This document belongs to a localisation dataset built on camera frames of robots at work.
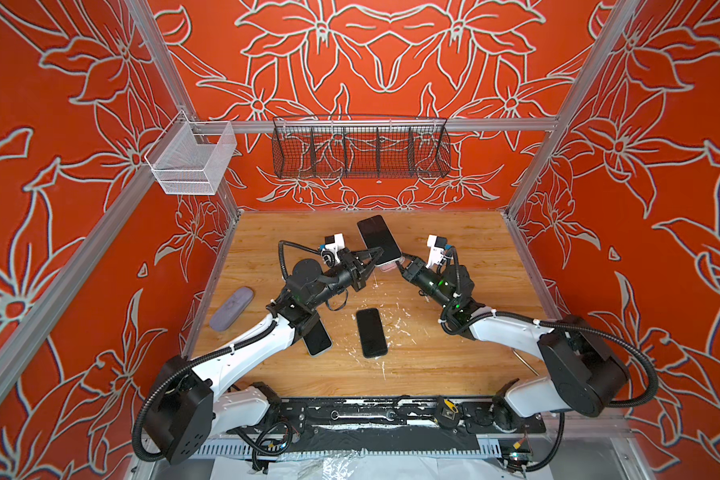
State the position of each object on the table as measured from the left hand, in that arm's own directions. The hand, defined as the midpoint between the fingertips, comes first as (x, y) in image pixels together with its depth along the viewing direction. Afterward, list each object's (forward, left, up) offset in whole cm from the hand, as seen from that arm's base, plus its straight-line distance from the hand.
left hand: (384, 250), depth 65 cm
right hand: (+7, -2, -10) cm, 13 cm away
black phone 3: (+7, +2, -3) cm, 8 cm away
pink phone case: (+6, -2, -14) cm, 15 cm away
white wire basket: (+37, +62, -3) cm, 72 cm away
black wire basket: (+47, +25, -4) cm, 53 cm away
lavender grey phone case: (-1, +45, -32) cm, 55 cm away
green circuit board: (-33, -33, -35) cm, 58 cm away
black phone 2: (-5, +2, -33) cm, 34 cm away
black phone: (-8, +17, -34) cm, 39 cm away
